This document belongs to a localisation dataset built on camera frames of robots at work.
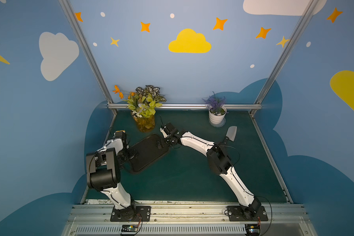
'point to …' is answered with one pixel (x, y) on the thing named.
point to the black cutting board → (148, 152)
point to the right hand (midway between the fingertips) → (162, 143)
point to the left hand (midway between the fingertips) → (131, 159)
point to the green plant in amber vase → (142, 103)
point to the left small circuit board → (129, 228)
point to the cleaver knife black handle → (230, 134)
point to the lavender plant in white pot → (217, 110)
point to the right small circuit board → (252, 229)
